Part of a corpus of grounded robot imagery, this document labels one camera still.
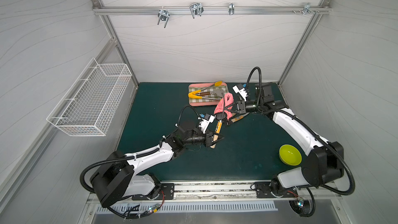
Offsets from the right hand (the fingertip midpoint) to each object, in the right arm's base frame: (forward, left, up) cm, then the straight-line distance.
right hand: (224, 109), depth 74 cm
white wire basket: (-6, +61, +6) cm, 62 cm away
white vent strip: (-37, +13, -25) cm, 47 cm away
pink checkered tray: (+23, +11, -24) cm, 35 cm away
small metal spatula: (+33, +1, -25) cm, 41 cm away
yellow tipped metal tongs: (+28, +20, -22) cm, 41 cm away
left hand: (-13, 0, -6) cm, 14 cm away
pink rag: (+2, -1, +3) cm, 4 cm away
